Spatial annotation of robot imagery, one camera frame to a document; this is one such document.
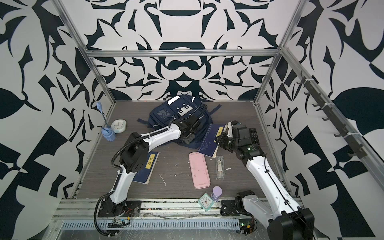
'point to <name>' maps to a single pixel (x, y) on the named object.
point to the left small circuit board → (117, 223)
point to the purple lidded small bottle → (217, 192)
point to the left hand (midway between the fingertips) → (187, 133)
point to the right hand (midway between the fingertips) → (215, 137)
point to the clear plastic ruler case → (220, 168)
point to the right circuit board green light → (246, 226)
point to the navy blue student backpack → (181, 106)
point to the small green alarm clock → (205, 201)
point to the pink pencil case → (199, 170)
